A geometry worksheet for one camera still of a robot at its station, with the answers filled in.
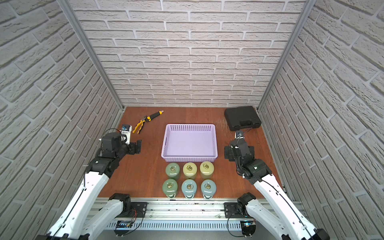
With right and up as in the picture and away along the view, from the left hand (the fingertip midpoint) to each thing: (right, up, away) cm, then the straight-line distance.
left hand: (133, 136), depth 77 cm
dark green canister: (+21, -18, +1) cm, 28 cm away
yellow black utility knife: (-2, +11, +33) cm, 35 cm away
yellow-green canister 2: (+39, -18, +2) cm, 43 cm away
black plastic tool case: (+67, +11, +29) cm, 74 cm away
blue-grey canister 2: (+40, -25, -5) cm, 47 cm away
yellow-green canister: (+30, -19, +2) cm, 35 cm away
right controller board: (+59, -44, -6) cm, 74 cm away
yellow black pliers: (-8, +6, +31) cm, 32 cm away
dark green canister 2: (+20, -25, -4) cm, 33 cm away
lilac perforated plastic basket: (+29, -7, +23) cm, 37 cm away
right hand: (+56, -6, -1) cm, 56 cm away
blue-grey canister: (+30, -25, -5) cm, 39 cm away
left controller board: (-3, -43, -5) cm, 44 cm away
